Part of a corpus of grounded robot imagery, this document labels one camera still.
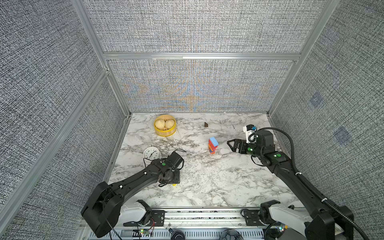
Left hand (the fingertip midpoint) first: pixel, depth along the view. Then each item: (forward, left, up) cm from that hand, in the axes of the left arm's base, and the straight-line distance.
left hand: (175, 180), depth 83 cm
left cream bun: (+40, +11, +3) cm, 42 cm away
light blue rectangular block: (+18, -23, +10) cm, 31 cm away
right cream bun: (+39, +4, +4) cm, 39 cm away
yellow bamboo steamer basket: (+34, +7, +1) cm, 34 cm away
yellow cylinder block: (-2, +1, -2) cm, 3 cm away
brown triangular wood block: (+42, -22, -2) cm, 47 cm away
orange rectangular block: (+18, -24, -2) cm, 30 cm away
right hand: (+13, -33, +16) cm, 39 cm away
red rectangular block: (+16, -23, +7) cm, 29 cm away
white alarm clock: (+17, +15, +1) cm, 22 cm away
